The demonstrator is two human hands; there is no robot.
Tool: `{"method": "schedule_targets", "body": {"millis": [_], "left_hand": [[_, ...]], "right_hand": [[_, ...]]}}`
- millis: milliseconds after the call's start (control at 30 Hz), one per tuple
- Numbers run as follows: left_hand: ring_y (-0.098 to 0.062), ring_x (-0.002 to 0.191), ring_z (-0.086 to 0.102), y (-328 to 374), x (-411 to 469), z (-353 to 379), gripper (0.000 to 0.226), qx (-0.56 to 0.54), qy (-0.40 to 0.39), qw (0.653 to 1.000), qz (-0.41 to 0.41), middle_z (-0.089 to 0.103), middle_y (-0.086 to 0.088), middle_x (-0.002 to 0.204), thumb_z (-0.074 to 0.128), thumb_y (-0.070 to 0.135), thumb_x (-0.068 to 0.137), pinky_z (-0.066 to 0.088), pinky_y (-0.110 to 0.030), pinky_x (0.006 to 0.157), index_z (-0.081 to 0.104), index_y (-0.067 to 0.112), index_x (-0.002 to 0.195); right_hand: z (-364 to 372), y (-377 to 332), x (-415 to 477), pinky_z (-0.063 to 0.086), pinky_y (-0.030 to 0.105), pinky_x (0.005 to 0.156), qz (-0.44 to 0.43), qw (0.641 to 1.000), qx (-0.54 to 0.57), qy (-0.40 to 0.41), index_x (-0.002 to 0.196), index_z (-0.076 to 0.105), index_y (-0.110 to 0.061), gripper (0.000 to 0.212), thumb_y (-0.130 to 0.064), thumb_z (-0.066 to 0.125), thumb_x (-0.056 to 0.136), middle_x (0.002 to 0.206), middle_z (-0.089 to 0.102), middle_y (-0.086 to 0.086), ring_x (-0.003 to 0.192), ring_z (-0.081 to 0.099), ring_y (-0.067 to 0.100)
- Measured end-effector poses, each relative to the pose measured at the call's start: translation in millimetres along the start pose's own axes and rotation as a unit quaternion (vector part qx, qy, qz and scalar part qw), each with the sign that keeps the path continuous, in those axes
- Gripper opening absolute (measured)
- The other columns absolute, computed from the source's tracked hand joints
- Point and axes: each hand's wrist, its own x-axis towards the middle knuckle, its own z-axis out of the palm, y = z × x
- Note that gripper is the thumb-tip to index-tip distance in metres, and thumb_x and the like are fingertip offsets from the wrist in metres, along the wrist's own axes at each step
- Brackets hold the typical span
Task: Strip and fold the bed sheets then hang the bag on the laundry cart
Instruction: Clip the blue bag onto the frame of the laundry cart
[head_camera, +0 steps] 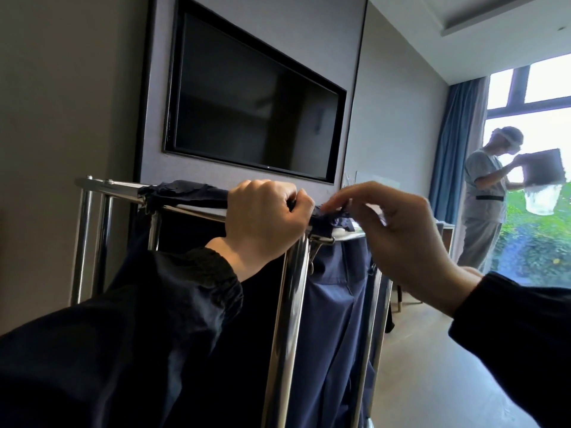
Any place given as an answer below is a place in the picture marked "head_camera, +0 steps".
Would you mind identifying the person's right forearm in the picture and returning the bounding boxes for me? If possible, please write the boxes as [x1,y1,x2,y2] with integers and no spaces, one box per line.
[448,271,571,428]

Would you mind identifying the grey waste bin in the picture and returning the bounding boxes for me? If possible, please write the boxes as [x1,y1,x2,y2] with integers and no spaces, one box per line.
[519,147,567,187]

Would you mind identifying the person's right hand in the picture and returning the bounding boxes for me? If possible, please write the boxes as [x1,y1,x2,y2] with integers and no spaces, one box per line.
[320,181,485,318]

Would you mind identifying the light wooden desk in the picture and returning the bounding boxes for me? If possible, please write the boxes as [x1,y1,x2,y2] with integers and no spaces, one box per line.
[436,220,457,260]

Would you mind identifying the black wall television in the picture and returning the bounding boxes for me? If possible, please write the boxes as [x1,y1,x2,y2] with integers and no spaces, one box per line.
[162,0,349,185]

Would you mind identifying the clear plastic bin liner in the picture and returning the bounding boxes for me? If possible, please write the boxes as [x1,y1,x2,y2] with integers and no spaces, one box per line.
[523,183,564,217]

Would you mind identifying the blue grey curtain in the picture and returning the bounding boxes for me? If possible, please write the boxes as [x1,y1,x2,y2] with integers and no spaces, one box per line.
[428,76,491,265]

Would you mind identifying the chrome metal cart frame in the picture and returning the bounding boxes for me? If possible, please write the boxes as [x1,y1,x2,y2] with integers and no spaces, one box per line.
[69,175,394,428]

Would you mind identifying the person's left hand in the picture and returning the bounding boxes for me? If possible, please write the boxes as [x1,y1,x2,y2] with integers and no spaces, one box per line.
[205,179,316,283]

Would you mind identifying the person's left forearm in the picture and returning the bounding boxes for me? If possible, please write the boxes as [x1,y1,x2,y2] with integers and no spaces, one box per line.
[0,247,245,428]

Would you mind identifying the large glass window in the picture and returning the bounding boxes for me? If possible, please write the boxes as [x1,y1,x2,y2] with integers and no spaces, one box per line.
[483,53,571,289]

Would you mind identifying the navy blue fabric laundry bag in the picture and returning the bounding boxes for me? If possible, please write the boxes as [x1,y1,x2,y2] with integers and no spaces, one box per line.
[105,179,397,428]

